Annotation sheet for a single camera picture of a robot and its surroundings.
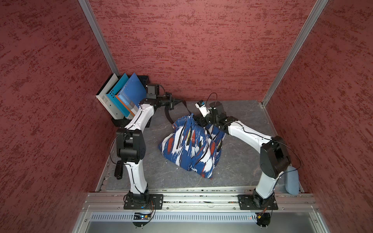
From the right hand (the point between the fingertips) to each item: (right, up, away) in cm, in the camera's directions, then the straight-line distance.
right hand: (198, 118), depth 89 cm
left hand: (-10, +12, -4) cm, 16 cm away
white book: (-59, +14, -5) cm, 60 cm away
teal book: (-53, +16, -3) cm, 55 cm away
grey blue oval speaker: (+53, -35, -9) cm, 64 cm away
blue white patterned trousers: (-4, -15, -6) cm, 17 cm away
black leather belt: (-22, +3, +10) cm, 24 cm away
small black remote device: (-45, -28, -11) cm, 54 cm away
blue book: (-42, +15, +1) cm, 45 cm away
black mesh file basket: (-38, +27, +11) cm, 48 cm away
